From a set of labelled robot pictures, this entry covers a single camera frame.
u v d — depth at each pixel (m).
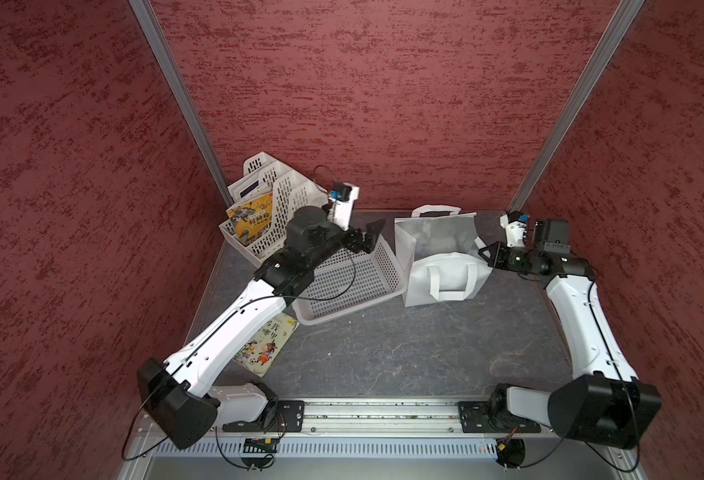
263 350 0.85
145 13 0.71
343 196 0.54
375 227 0.58
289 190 0.98
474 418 0.73
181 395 0.37
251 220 0.97
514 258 0.66
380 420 0.75
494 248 0.68
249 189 0.95
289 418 0.74
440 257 0.78
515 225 0.70
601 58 0.78
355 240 0.59
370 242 0.60
